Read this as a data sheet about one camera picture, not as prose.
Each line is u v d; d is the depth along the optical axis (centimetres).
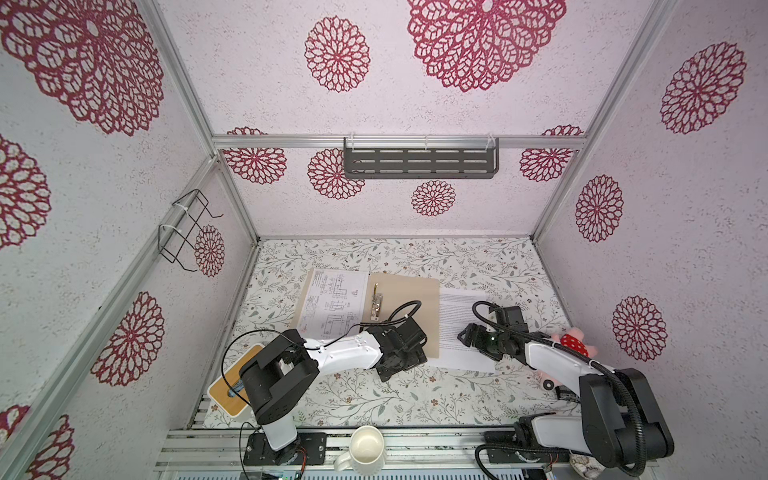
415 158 94
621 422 42
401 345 67
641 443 38
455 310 100
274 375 47
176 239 75
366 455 76
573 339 87
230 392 47
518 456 72
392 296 108
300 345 49
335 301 103
